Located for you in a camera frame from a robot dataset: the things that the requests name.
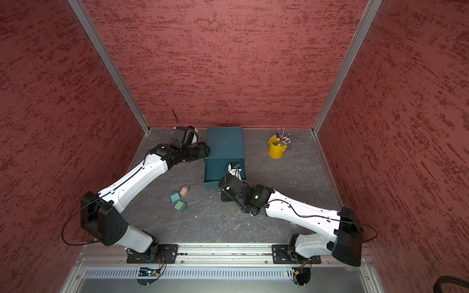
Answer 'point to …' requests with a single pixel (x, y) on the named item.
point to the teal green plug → (175, 197)
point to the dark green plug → (181, 206)
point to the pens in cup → (281, 139)
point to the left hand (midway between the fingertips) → (206, 154)
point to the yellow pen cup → (275, 151)
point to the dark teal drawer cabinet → (225, 153)
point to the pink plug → (184, 190)
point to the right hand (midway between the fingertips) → (225, 191)
